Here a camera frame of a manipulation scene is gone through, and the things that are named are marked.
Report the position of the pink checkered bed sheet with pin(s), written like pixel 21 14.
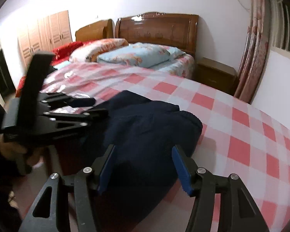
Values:
pixel 232 116

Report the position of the dark door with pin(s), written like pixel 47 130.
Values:
pixel 0 75

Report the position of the pink floral curtain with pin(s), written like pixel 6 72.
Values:
pixel 256 41

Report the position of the striped knit sweater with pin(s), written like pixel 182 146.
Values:
pixel 147 135

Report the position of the floral bed sheet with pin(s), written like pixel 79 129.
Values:
pixel 181 65

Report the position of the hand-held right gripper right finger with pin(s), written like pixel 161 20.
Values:
pixel 181 169

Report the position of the large wooden headboard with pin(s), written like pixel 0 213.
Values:
pixel 159 31

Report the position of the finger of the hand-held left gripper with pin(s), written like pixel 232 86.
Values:
pixel 96 114
pixel 82 101

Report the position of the red patterned blanket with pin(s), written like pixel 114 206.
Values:
pixel 62 50

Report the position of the window with white grille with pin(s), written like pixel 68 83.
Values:
pixel 287 24

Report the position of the person's left hand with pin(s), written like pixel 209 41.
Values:
pixel 12 149

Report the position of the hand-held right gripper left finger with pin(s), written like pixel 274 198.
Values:
pixel 106 169

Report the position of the orange floral pillow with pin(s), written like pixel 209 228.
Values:
pixel 96 48

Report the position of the light blue floral pillow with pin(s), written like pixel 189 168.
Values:
pixel 140 54

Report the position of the light blue cloth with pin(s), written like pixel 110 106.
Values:
pixel 61 65

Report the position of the wooden wardrobe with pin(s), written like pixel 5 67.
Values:
pixel 53 29

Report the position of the wooden nightstand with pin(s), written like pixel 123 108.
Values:
pixel 215 75

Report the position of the small wooden headboard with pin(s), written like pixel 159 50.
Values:
pixel 94 31

